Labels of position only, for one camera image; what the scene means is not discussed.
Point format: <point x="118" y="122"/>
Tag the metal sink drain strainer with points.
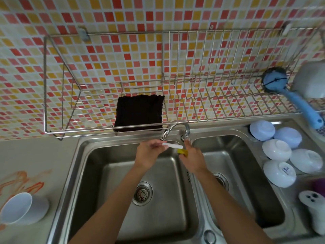
<point x="222" y="180"/>
<point x="142" y="194"/>

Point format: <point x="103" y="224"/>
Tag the beige countertop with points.
<point x="38" y="160"/>

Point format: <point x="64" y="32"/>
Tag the person's right hand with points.
<point x="194" y="162"/>

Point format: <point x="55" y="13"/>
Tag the black cloth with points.
<point x="139" y="113"/>

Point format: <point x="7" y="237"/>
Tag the stainless steel double sink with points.
<point x="165" y="200"/>

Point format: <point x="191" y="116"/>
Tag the green and yellow sponge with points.
<point x="182" y="152"/>

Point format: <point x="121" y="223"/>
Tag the white plastic cup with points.
<point x="38" y="209"/>

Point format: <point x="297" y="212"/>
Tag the person's left forearm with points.
<point x="109" y="213"/>

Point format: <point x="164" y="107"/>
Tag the pale blue bowl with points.
<point x="262" y="130"/>
<point x="289" y="137"/>

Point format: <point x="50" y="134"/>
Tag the blue dish brush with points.
<point x="274" y="80"/>

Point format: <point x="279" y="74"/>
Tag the grey plastic container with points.
<point x="311" y="80"/>

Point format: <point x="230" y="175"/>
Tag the purple object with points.
<point x="319" y="187"/>

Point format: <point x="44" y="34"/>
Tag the person's left hand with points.
<point x="147" y="155"/>

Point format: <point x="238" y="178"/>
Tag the person's right forearm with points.
<point x="228" y="213"/>

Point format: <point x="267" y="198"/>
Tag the orange sauce smear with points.
<point x="33" y="186"/>

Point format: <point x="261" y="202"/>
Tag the round sink hole cap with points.
<point x="204" y="237"/>

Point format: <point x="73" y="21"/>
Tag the white bowl with label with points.
<point x="278" y="175"/>

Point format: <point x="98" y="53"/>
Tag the chrome faucet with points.
<point x="175" y="124"/>

